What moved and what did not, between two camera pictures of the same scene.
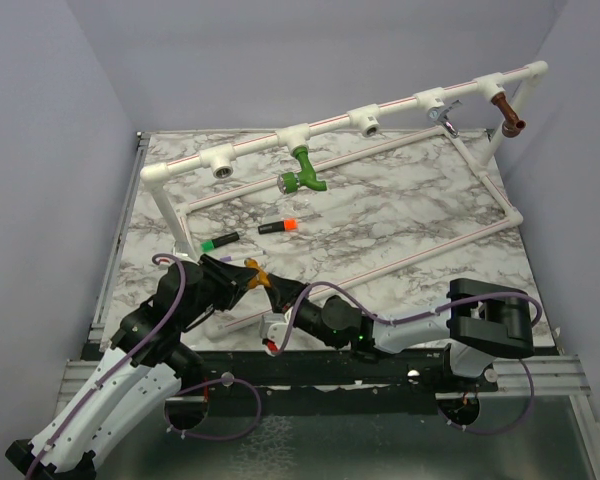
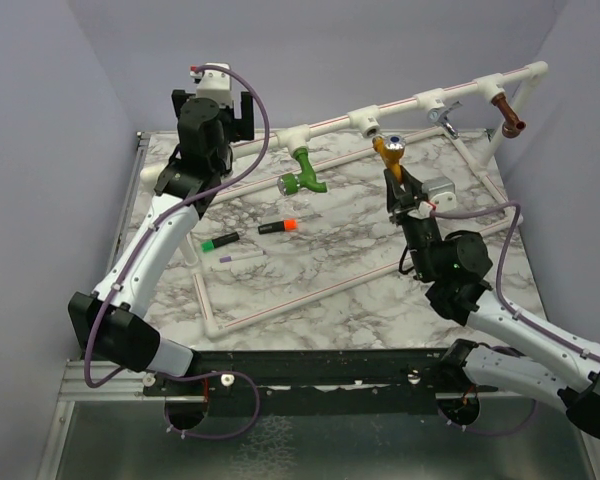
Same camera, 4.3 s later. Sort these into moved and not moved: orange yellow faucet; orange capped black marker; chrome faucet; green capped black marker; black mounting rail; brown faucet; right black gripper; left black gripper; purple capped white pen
Moved: orange yellow faucet; right black gripper; left black gripper
Not moved: green capped black marker; purple capped white pen; black mounting rail; chrome faucet; orange capped black marker; brown faucet
